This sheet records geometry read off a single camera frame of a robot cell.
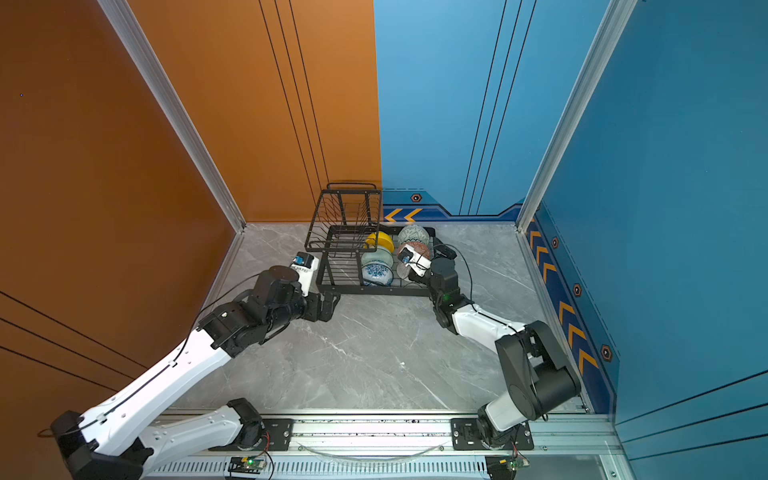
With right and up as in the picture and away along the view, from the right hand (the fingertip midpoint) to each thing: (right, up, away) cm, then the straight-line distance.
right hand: (429, 247), depth 88 cm
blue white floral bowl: (-16, -9, +14) cm, 23 cm away
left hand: (-27, -11, -14) cm, 33 cm away
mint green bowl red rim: (-15, -2, +15) cm, 21 cm away
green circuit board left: (-47, -53, -17) cm, 72 cm away
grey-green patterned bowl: (-3, +6, +23) cm, 24 cm away
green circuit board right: (+16, -52, -18) cm, 57 cm away
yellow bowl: (-15, +3, +18) cm, 23 cm away
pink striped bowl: (-7, -8, +14) cm, 17 cm away
